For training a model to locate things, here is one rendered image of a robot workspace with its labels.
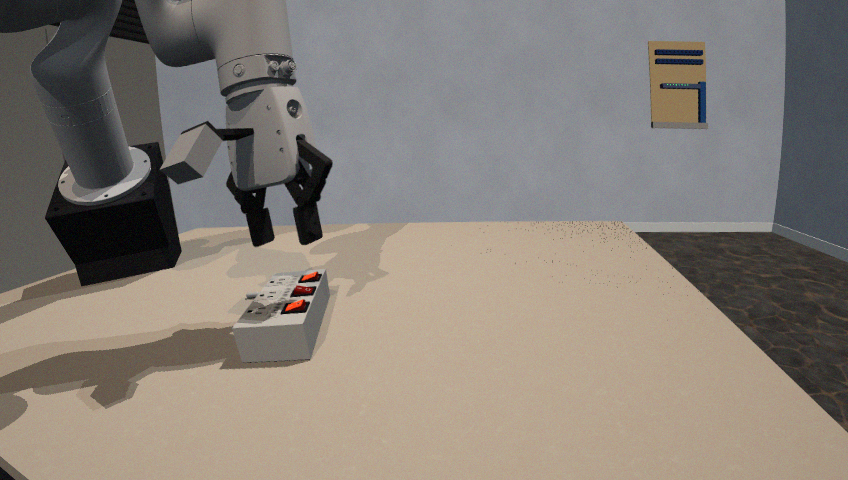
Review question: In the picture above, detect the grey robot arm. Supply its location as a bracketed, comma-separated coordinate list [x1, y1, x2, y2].
[0, 0, 296, 206]

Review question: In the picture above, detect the grey power strip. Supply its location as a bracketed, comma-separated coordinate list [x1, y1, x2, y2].
[232, 269, 330, 363]

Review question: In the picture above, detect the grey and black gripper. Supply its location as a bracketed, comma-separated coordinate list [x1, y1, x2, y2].
[225, 83, 333, 247]

